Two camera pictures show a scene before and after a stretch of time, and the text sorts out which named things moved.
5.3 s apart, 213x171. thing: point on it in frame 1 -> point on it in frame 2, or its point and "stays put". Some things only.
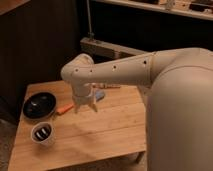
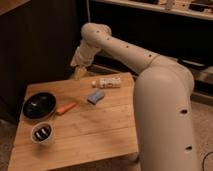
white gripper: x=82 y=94 -> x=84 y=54
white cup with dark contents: x=42 y=133 stays put
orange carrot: x=63 y=109 stays put
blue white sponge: x=99 y=95 stays put
